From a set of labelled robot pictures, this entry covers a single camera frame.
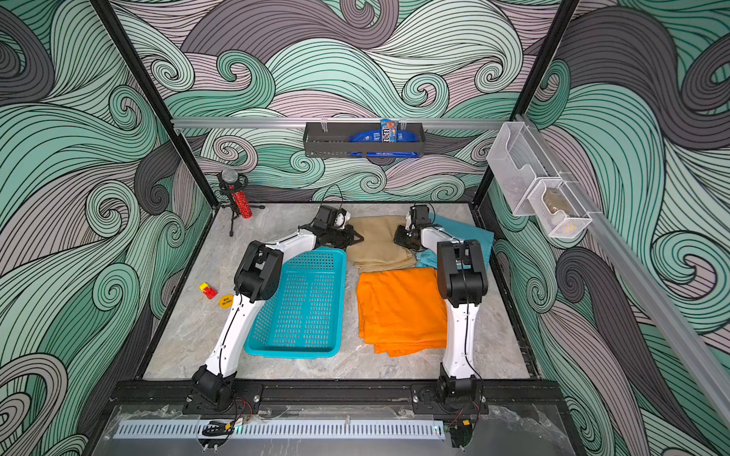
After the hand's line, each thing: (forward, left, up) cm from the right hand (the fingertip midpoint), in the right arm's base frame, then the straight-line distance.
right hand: (400, 238), depth 107 cm
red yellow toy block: (-23, +66, +2) cm, 70 cm away
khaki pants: (-7, +9, +2) cm, 12 cm away
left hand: (0, +14, +3) cm, 14 cm away
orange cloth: (-30, +3, +1) cm, 30 cm away
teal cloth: (-11, -8, +3) cm, 14 cm away
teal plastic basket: (-31, +33, 0) cm, 45 cm away
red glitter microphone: (+7, +59, +26) cm, 65 cm away
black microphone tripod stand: (+4, +59, +24) cm, 64 cm away
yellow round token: (-25, +60, 0) cm, 65 cm away
